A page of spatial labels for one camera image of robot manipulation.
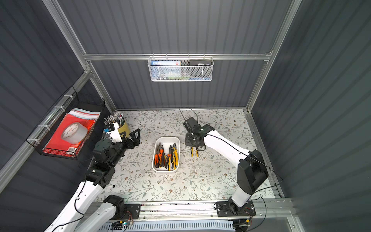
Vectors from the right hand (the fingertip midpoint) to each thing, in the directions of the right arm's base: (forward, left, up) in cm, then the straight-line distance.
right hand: (190, 143), depth 84 cm
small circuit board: (-39, +36, -16) cm, 55 cm away
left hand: (-3, +28, +15) cm, 32 cm away
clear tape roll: (-4, +57, +16) cm, 60 cm away
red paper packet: (-11, +63, +15) cm, 66 cm away
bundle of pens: (+16, +47, +5) cm, 50 cm away
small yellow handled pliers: (0, -1, -13) cm, 13 cm away
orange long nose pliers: (-4, +20, -10) cm, 23 cm away
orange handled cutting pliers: (-3, +13, -11) cm, 17 cm away
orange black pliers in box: (-4, +17, -9) cm, 20 cm away
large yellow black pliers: (-5, +9, -12) cm, 16 cm away
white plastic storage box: (-3, +15, -12) cm, 20 cm away
